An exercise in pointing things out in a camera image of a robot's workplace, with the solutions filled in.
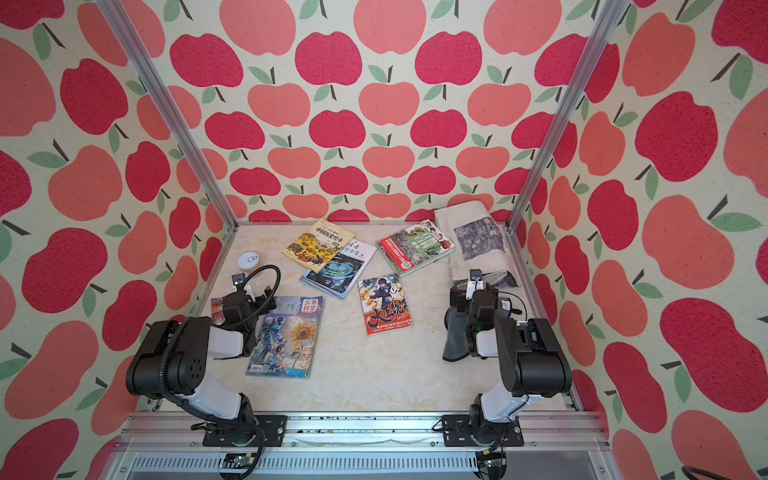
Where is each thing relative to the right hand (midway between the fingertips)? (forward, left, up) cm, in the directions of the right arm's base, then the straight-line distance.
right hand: (476, 290), depth 93 cm
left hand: (-7, +70, 0) cm, 71 cm away
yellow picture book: (+19, +58, -6) cm, 61 cm away
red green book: (+20, +20, -4) cm, 28 cm away
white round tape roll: (+5, +79, -1) cm, 79 cm away
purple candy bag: (-13, +83, -4) cm, 84 cm away
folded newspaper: (+20, -3, -1) cm, 21 cm away
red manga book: (-5, +29, -5) cm, 30 cm away
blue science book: (+7, +46, -6) cm, 47 cm away
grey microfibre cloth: (-16, +6, -5) cm, 18 cm away
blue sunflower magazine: (-21, +57, -5) cm, 61 cm away
